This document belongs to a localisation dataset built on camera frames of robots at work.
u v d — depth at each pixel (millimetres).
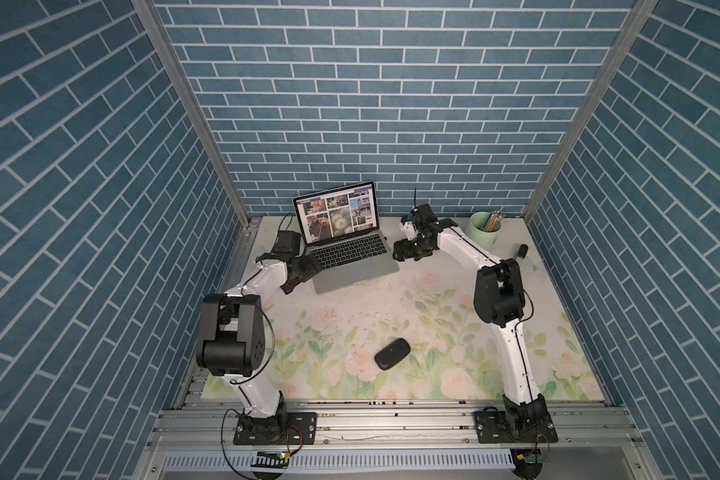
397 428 753
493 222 990
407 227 969
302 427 738
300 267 861
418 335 903
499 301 616
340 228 1113
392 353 845
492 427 733
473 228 990
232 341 474
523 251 1048
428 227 783
